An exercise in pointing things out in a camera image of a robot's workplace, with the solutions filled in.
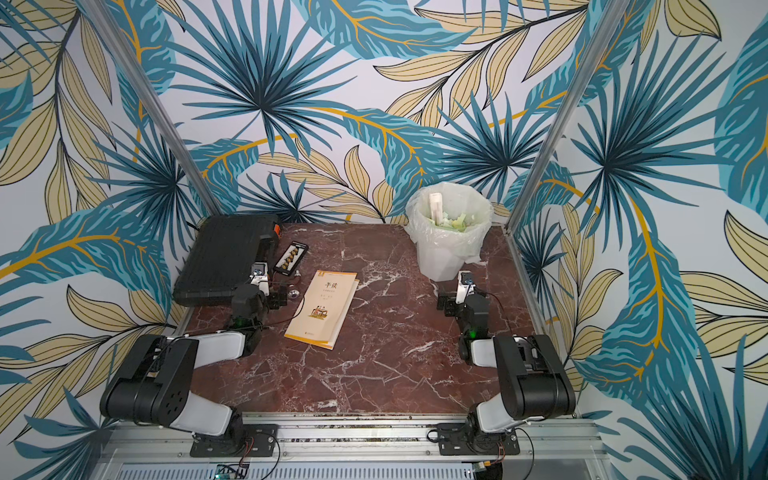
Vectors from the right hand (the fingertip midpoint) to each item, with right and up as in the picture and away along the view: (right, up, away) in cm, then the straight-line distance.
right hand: (459, 285), depth 92 cm
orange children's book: (-43, -7, +2) cm, 43 cm away
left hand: (-59, +1, 0) cm, 59 cm away
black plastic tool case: (-79, +9, +11) cm, 81 cm away
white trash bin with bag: (-2, +20, +5) cm, 21 cm away
